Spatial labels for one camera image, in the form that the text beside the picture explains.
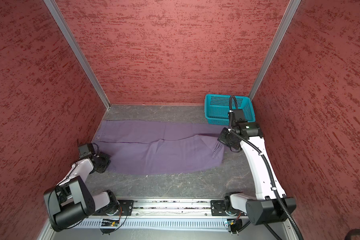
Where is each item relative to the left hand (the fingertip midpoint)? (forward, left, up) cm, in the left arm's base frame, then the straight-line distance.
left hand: (112, 161), depth 88 cm
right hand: (+2, -62, +21) cm, 66 cm away
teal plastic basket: (+39, -67, +8) cm, 78 cm away
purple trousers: (+10, -26, 0) cm, 28 cm away
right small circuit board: (-30, -69, -2) cm, 75 cm away
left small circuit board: (-30, -7, -4) cm, 31 cm away
